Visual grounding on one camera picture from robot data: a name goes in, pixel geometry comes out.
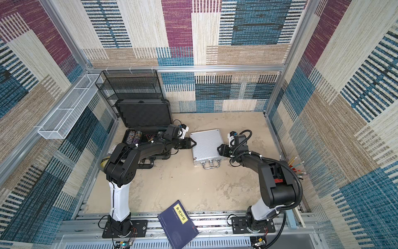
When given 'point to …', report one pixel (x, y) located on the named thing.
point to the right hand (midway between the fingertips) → (223, 151)
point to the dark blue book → (179, 226)
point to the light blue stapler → (290, 219)
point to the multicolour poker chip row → (133, 137)
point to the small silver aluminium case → (205, 150)
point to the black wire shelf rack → (132, 84)
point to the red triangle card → (149, 136)
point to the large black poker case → (145, 120)
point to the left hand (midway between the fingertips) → (195, 144)
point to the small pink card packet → (112, 149)
